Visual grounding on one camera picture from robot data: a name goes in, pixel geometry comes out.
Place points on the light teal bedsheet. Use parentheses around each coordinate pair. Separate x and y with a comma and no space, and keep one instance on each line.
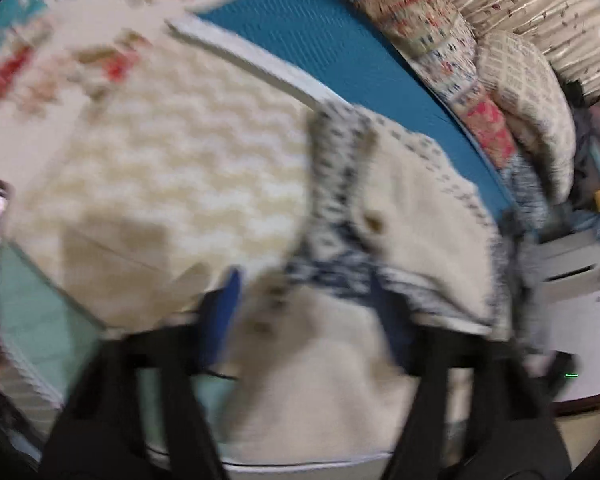
(35,310)

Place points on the white black-dotted fleece jacket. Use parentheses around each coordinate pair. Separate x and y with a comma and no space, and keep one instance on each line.
(420,210)

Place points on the white cabinet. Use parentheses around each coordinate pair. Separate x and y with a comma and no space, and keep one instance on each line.
(585,320)

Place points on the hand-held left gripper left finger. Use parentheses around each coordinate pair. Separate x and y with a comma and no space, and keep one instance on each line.
(225,310)

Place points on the dark hanging clothes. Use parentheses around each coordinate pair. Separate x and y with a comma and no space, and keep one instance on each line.
(577,95)

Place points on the cream patterned comforter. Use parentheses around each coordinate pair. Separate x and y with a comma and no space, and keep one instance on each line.
(530,100)

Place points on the beige chevron blanket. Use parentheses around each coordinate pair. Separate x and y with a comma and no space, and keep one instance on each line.
(180,160)

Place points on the patchwork floral quilt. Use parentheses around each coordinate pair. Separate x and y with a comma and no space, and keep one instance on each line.
(420,25)

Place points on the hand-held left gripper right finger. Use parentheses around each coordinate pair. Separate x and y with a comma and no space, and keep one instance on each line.
(395,325)

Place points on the blue quilted mattress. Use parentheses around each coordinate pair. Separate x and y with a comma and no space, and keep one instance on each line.
(330,45)

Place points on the beige leaf-print curtain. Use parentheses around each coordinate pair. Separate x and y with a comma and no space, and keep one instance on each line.
(530,0)

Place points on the white red floral bedsheet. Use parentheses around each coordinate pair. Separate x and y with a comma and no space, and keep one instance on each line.
(45,125)

